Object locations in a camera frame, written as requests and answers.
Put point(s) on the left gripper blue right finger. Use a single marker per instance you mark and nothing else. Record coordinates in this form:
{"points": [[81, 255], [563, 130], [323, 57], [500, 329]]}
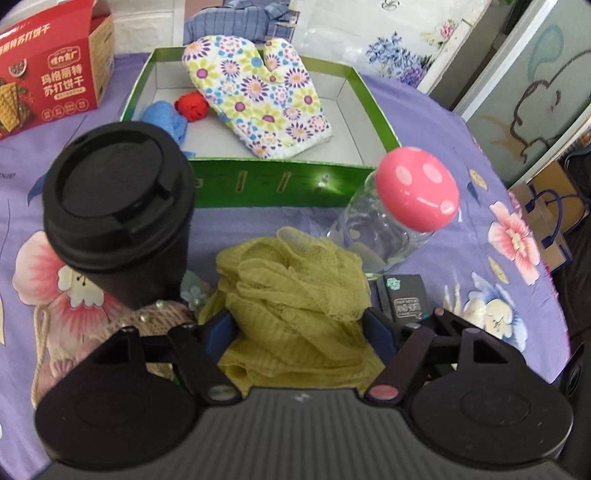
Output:
{"points": [[380, 333]]}

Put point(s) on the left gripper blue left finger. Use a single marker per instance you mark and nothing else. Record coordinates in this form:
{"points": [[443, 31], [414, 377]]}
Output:
{"points": [[217, 334]]}

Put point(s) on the olive green bath pouf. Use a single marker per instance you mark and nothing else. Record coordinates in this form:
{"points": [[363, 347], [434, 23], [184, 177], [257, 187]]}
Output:
{"points": [[298, 301]]}

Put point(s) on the blue towel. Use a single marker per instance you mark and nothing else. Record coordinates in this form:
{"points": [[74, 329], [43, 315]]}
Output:
{"points": [[163, 115]]}

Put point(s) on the floral oven mitt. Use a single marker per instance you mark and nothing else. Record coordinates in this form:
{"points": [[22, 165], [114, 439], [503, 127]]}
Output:
{"points": [[265, 96]]}

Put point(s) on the red fabric rose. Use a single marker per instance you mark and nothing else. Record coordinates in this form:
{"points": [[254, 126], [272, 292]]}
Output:
{"points": [[192, 106]]}

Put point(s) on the pink lace drawstring pouch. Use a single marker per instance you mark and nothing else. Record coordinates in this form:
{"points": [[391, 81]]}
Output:
{"points": [[153, 320]]}

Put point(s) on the small black packet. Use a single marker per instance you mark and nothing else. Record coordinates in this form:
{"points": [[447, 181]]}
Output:
{"points": [[403, 298]]}

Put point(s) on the clear jar pink lid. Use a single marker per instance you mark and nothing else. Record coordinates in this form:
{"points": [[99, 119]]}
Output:
{"points": [[408, 198]]}

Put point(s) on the green white cardboard tray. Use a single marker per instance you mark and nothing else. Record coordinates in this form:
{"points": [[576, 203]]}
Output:
{"points": [[227, 174]]}

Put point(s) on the black lidded coffee cup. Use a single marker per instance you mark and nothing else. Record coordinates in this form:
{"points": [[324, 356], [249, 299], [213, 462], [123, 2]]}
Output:
{"points": [[117, 207]]}

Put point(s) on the white floral fabric package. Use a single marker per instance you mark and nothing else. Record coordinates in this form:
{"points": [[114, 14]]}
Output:
{"points": [[412, 41]]}

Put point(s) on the red cracker box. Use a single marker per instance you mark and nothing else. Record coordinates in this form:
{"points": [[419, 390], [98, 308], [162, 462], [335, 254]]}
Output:
{"points": [[55, 64]]}

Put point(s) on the blue handled paper bag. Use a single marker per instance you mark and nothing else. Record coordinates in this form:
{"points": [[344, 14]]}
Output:
{"points": [[551, 205]]}

